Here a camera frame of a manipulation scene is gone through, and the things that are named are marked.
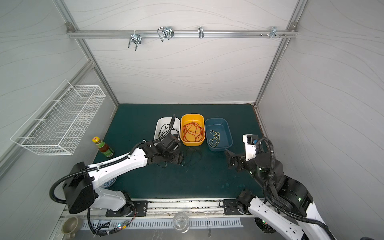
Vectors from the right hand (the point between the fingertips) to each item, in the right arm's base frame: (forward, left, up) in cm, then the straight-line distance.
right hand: (238, 144), depth 62 cm
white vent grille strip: (-29, +58, -31) cm, 72 cm away
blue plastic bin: (+33, +3, -30) cm, 44 cm away
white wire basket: (+4, +82, +2) cm, 82 cm away
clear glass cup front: (-26, +23, -23) cm, 42 cm away
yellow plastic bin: (+36, +18, -27) cm, 49 cm away
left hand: (+3, +26, -20) cm, 33 cm away
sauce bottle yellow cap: (+5, +71, -18) cm, 74 cm away
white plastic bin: (+31, +44, -26) cm, 60 cm away
